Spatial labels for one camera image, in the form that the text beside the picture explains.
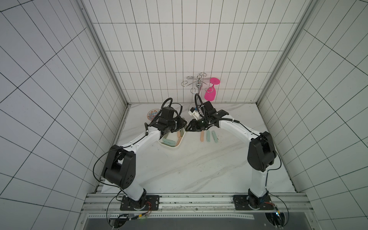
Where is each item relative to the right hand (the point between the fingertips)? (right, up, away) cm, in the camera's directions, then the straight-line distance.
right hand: (188, 125), depth 86 cm
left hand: (-2, 0, 0) cm, 2 cm away
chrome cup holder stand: (+7, +29, +6) cm, 31 cm away
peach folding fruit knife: (+10, -8, +14) cm, 19 cm away
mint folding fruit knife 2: (+19, -9, +14) cm, 25 cm away
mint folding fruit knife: (+15, -8, +14) cm, 22 cm away
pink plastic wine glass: (+17, +23, +17) cm, 33 cm away
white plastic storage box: (-11, -9, +12) cm, 19 cm away
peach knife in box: (-6, -8, +13) cm, 16 cm away
